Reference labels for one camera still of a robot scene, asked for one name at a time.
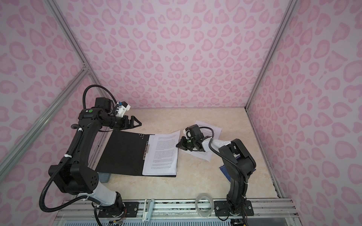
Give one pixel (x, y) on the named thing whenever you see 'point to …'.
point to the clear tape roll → (204, 213)
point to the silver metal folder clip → (146, 150)
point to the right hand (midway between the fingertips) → (176, 144)
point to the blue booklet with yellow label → (225, 172)
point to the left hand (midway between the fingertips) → (134, 122)
